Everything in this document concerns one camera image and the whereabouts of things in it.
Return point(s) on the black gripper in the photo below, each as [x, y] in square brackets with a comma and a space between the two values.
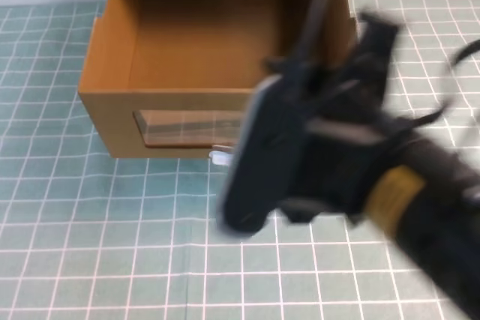
[339, 108]

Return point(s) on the white drawer handle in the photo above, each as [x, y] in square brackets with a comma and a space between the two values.
[221, 155]

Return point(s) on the brown cardboard drawer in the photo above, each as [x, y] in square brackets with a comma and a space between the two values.
[172, 78]

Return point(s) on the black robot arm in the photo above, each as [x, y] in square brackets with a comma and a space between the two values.
[425, 199]

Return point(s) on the cyan checkered tablecloth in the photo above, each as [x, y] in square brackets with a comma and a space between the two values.
[86, 236]

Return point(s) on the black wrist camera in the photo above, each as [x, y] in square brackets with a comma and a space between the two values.
[262, 173]

